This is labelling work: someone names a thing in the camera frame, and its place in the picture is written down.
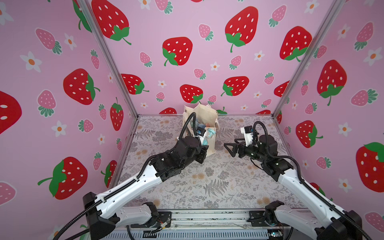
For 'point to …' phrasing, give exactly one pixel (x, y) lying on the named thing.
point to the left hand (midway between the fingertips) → (206, 144)
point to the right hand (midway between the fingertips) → (228, 144)
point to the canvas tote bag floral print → (206, 117)
